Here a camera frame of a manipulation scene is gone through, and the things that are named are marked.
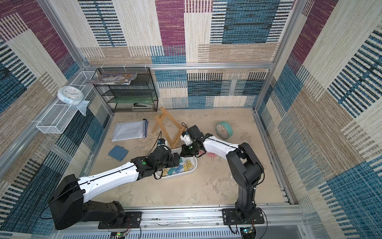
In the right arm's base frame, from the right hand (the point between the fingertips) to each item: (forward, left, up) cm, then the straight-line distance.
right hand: (180, 153), depth 90 cm
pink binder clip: (+1, -19, -5) cm, 20 cm away
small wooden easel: (+23, +8, -6) cm, 25 cm away
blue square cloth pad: (+4, +40, -5) cm, 41 cm away
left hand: (-4, +3, +4) cm, 7 cm away
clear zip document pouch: (+22, +37, -5) cm, 44 cm away
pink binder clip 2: (-4, -12, +8) cm, 15 cm away
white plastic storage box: (-5, -4, -4) cm, 8 cm away
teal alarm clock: (+16, -28, +2) cm, 32 cm away
